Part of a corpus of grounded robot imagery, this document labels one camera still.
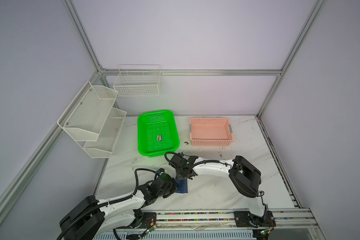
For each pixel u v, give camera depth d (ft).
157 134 3.57
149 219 2.46
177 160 2.26
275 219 2.47
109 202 1.53
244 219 2.41
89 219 1.36
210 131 3.55
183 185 2.75
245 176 1.68
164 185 2.13
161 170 2.63
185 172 2.07
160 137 3.51
